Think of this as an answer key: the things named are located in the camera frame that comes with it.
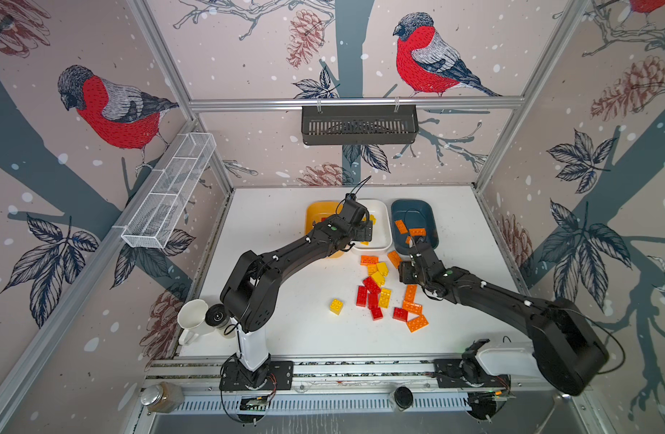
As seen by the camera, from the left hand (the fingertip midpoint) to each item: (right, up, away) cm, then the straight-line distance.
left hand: (363, 221), depth 90 cm
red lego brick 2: (+4, -29, -6) cm, 30 cm away
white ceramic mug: (-52, -28, -12) cm, 60 cm away
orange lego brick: (+17, -3, +17) cm, 24 cm away
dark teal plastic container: (+23, +2, +21) cm, 32 cm away
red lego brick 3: (-1, -25, -2) cm, 25 cm away
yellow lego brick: (-9, -27, -6) cm, 29 cm away
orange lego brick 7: (+12, -14, +7) cm, 20 cm away
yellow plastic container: (-17, +4, +17) cm, 24 cm away
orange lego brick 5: (+16, -24, -1) cm, 28 cm away
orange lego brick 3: (+16, -32, -7) cm, 36 cm away
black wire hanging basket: (0, +38, +17) cm, 42 cm away
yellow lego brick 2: (+7, -26, -2) cm, 27 cm away
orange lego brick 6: (+2, -14, +6) cm, 15 cm away
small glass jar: (-51, -41, -26) cm, 70 cm away
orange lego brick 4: (+16, -28, -4) cm, 32 cm away
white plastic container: (+9, -7, +14) cm, 18 cm away
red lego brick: (+11, -29, -6) cm, 32 cm away
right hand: (+15, -14, +1) cm, 21 cm away
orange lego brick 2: (+23, -5, +17) cm, 30 cm away
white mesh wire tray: (-58, +1, -18) cm, 61 cm away
